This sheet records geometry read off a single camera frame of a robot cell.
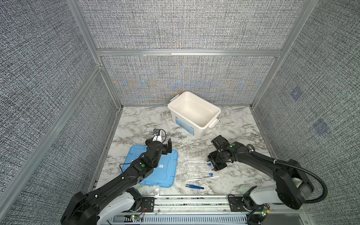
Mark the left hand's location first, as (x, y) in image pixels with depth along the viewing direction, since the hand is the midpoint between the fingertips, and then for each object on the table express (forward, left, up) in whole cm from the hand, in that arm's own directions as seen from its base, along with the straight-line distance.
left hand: (163, 138), depth 81 cm
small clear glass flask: (-23, +5, -17) cm, 29 cm away
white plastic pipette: (-18, -22, -16) cm, 33 cm away
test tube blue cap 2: (-10, -28, -16) cm, 33 cm away
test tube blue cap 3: (-16, -28, -16) cm, 35 cm away
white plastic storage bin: (+34, -23, -17) cm, 44 cm away
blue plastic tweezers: (-22, -17, -17) cm, 32 cm away
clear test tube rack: (-4, -20, -17) cm, 26 cm away
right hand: (-10, -25, -12) cm, 30 cm away
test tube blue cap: (-11, -25, -7) cm, 29 cm away
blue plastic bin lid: (-15, 0, -16) cm, 22 cm away
